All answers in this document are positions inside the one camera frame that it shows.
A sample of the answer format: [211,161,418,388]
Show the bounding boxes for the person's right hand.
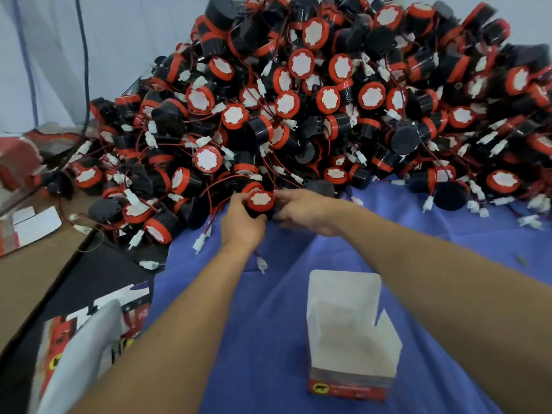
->
[274,187,346,238]

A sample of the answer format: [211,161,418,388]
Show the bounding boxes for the person's left hand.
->
[220,192,270,252]

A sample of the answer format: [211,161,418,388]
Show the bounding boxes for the buzzer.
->
[244,187,277,216]

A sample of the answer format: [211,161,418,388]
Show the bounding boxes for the pile of black red buzzers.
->
[64,0,552,255]

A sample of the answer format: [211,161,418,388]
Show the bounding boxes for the person's right forearm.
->
[332,202,552,414]

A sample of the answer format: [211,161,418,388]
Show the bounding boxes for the person's left forearm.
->
[69,241,264,414]

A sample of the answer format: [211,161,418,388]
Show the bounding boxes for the blue table cloth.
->
[142,181,552,414]

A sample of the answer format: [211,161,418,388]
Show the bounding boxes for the brown cardboard piece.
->
[0,189,96,350]

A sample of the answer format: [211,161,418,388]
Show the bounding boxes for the black hanging cable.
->
[73,0,91,126]

